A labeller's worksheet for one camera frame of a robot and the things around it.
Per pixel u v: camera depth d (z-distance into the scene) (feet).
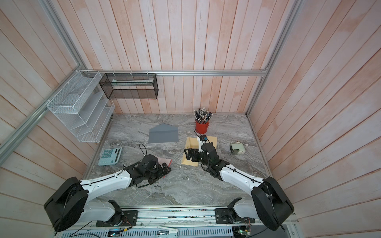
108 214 1.99
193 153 2.49
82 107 2.36
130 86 3.41
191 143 3.37
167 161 2.98
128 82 2.89
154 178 2.45
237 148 3.13
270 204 1.37
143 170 2.17
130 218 2.41
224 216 2.36
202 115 3.13
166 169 2.59
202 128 3.62
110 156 3.12
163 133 3.63
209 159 2.12
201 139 2.47
